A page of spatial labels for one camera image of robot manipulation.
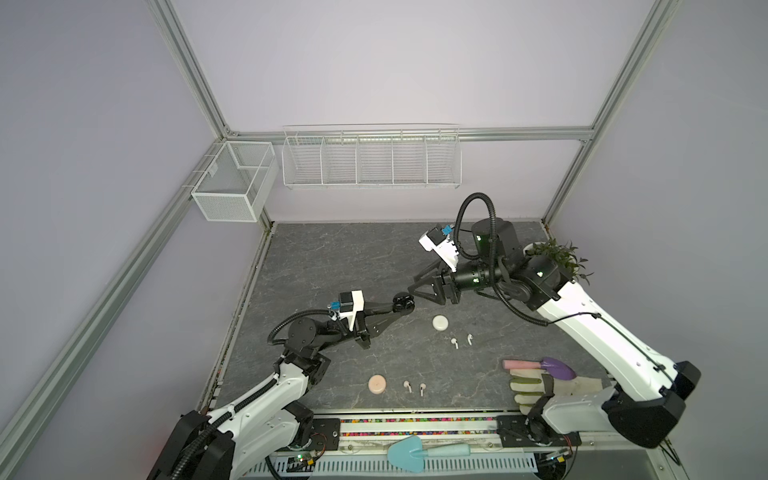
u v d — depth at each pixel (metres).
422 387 0.80
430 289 0.56
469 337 0.89
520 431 0.74
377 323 0.62
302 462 0.72
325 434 0.74
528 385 0.81
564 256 0.87
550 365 0.87
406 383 0.81
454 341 0.89
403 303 0.63
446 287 0.54
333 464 0.71
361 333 0.60
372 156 0.97
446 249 0.56
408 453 0.71
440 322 0.92
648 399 0.40
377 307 0.63
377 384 0.81
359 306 0.56
